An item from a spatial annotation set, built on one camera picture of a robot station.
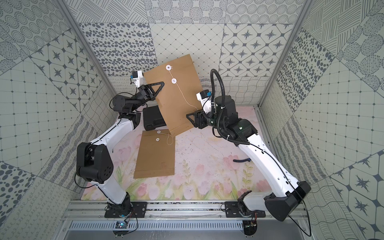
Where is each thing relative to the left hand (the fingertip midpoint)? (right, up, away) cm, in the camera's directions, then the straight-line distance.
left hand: (168, 88), depth 63 cm
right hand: (+10, -12, +3) cm, 16 cm away
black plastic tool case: (-20, -13, +42) cm, 48 cm away
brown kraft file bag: (-13, -37, +28) cm, 48 cm away
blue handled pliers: (+40, -39, +27) cm, 62 cm away
